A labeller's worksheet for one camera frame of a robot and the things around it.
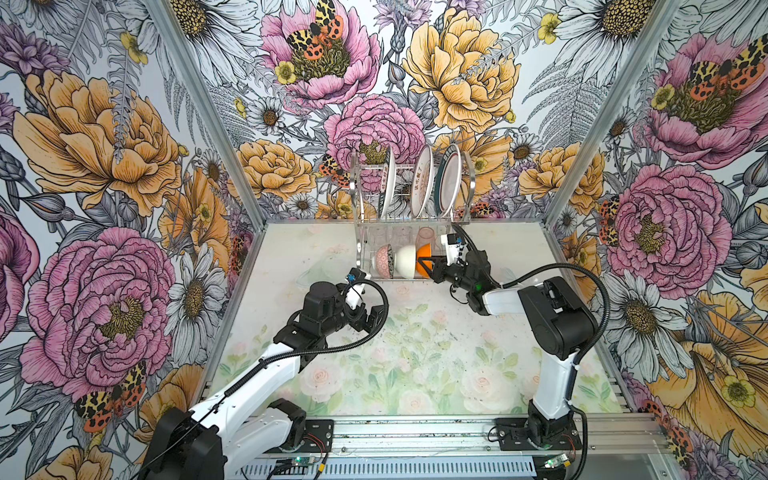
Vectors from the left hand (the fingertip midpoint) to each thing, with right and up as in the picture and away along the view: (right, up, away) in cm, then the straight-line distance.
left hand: (372, 305), depth 81 cm
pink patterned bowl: (+3, +11, +11) cm, 16 cm away
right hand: (+15, +10, +13) cm, 22 cm away
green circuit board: (-15, -35, -10) cm, 39 cm away
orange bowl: (+15, +14, +15) cm, 26 cm away
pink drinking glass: (+16, +20, +21) cm, 33 cm away
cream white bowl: (+9, +11, +11) cm, 18 cm away
